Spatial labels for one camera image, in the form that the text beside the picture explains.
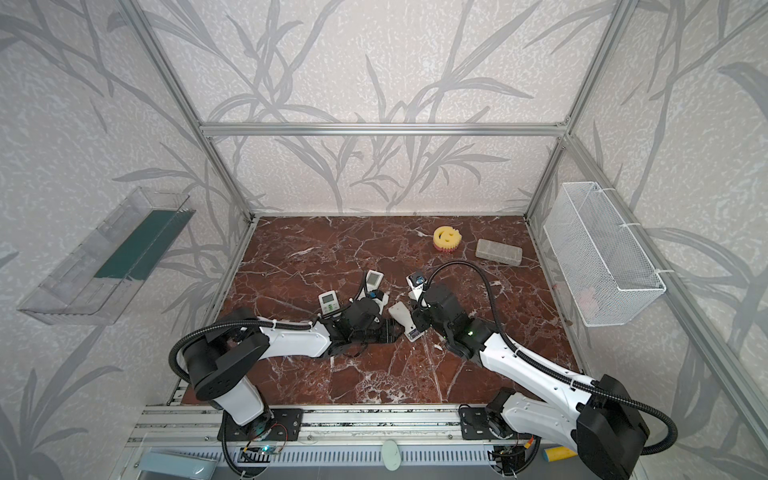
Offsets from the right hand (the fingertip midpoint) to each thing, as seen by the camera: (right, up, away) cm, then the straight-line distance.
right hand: (416, 288), depth 82 cm
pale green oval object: (-6, -36, -14) cm, 39 cm away
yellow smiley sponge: (+13, +14, +28) cm, 34 cm away
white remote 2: (-1, -14, +7) cm, 16 cm away
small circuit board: (-36, -37, -11) cm, 53 cm away
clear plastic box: (+31, +9, +23) cm, 40 cm away
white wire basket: (+39, +6, -20) cm, 44 cm away
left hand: (-3, -11, +5) cm, 12 cm away
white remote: (-28, -7, +13) cm, 31 cm away
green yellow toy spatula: (+32, -36, -14) cm, 50 cm away
